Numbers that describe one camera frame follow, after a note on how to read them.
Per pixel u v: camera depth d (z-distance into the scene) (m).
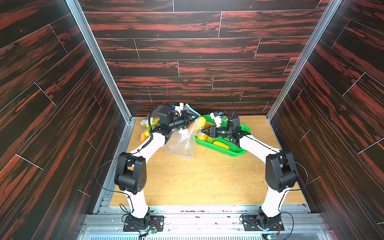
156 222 0.73
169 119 0.69
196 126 0.83
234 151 0.91
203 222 0.76
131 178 0.48
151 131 0.66
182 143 0.96
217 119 0.80
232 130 0.72
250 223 0.73
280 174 0.49
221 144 0.98
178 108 0.79
